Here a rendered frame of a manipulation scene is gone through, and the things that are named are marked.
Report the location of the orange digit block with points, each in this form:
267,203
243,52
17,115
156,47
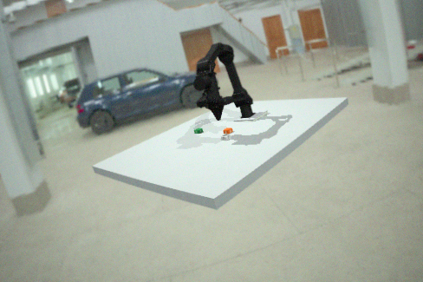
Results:
228,130

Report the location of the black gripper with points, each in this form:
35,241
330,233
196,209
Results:
218,106

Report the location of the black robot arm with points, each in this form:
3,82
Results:
205,78

